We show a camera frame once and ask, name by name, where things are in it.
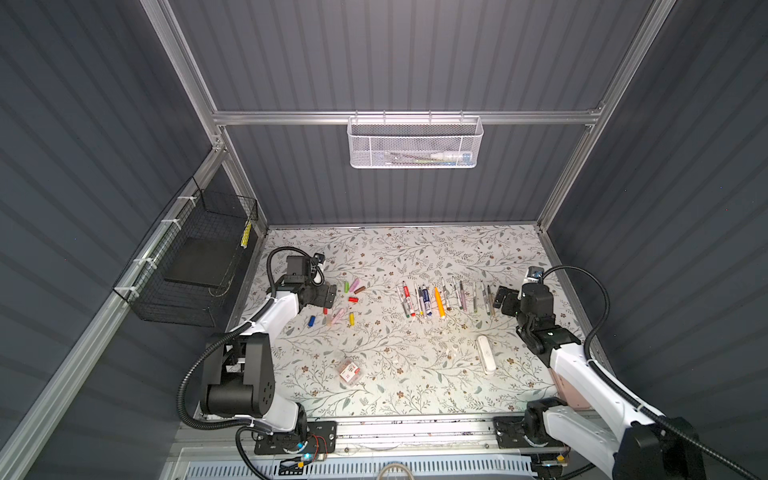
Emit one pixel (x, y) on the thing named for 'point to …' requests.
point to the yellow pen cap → (352, 319)
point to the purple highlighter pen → (463, 297)
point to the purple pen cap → (355, 285)
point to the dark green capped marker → (486, 302)
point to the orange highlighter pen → (440, 302)
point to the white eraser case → (486, 353)
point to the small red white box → (349, 371)
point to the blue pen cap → (311, 321)
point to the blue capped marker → (426, 300)
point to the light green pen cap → (346, 286)
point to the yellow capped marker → (420, 300)
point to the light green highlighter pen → (475, 296)
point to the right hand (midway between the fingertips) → (520, 292)
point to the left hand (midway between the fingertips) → (314, 289)
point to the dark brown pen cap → (359, 289)
